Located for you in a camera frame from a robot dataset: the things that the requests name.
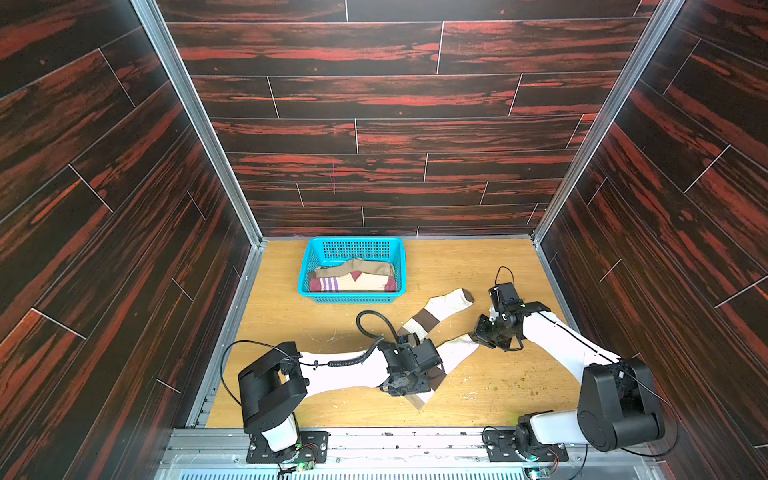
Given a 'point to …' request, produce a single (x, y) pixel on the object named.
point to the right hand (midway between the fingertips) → (481, 336)
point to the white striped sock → (451, 354)
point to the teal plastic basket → (321, 252)
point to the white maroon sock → (437, 309)
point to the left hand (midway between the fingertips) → (424, 390)
